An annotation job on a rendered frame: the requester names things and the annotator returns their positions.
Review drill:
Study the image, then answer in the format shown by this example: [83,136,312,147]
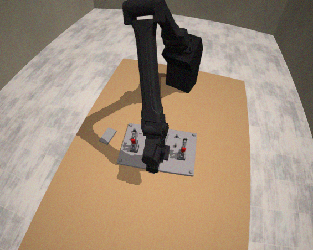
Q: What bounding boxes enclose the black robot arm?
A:
[122,0,193,174]

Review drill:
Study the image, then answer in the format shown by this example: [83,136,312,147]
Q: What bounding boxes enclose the grey toggle clamp with red handle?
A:
[177,138,187,160]

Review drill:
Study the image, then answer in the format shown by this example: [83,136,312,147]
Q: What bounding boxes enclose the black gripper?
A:
[160,145,170,163]

